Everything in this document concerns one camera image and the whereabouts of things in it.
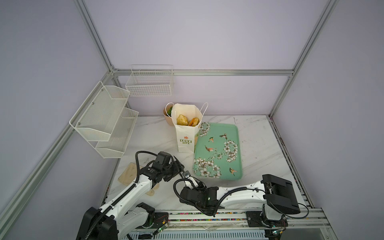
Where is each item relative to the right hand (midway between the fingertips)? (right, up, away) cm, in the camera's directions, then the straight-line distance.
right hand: (186, 186), depth 78 cm
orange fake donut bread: (+4, +35, +16) cm, 39 cm away
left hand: (-4, +8, +4) cm, 9 cm away
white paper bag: (0, +27, +8) cm, 29 cm away
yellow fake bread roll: (-4, +36, +18) cm, 41 cm away
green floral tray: (+20, +15, +21) cm, 32 cm away
